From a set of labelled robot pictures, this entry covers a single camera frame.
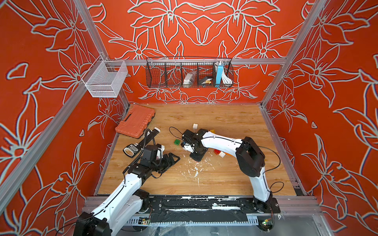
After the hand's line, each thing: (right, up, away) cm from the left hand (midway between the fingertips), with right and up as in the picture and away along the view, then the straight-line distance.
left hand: (176, 160), depth 80 cm
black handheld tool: (-30, +3, +12) cm, 32 cm away
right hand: (+10, -1, +8) cm, 13 cm away
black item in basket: (+17, +46, +7) cm, 50 cm away
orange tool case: (-30, +21, +22) cm, 43 cm away
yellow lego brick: (+24, +14, +23) cm, 36 cm away
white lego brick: (+11, +18, +24) cm, 32 cm away
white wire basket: (-49, +50, +15) cm, 71 cm away
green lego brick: (-1, +8, +16) cm, 18 cm away
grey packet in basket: (+7, +48, +12) cm, 50 cm away
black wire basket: (+5, +56, +21) cm, 59 cm away
